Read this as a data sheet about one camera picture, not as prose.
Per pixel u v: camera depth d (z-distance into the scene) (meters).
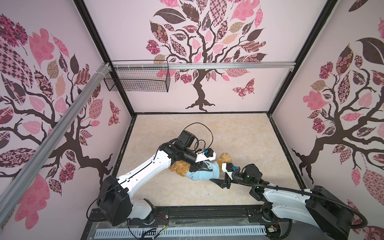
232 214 0.74
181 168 0.69
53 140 0.53
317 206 0.43
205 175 0.67
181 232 0.70
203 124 0.57
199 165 0.62
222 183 0.66
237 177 0.66
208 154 0.59
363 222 0.39
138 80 1.22
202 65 0.93
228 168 0.62
